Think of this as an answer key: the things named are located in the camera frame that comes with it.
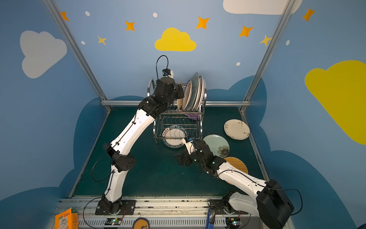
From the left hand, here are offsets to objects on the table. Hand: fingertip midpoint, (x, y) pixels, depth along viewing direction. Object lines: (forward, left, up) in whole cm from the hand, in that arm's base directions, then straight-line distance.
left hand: (182, 84), depth 73 cm
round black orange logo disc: (-56, +20, -43) cm, 73 cm away
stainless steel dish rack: (+11, -1, -39) cm, 41 cm away
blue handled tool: (-54, -15, -37) cm, 68 cm away
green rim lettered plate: (-6, +6, -38) cm, 39 cm away
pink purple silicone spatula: (+14, -9, -40) cm, 43 cm away
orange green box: (-56, +54, -38) cm, 87 cm away
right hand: (-24, 0, -28) cm, 37 cm away
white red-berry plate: (+3, -42, -43) cm, 60 cm away
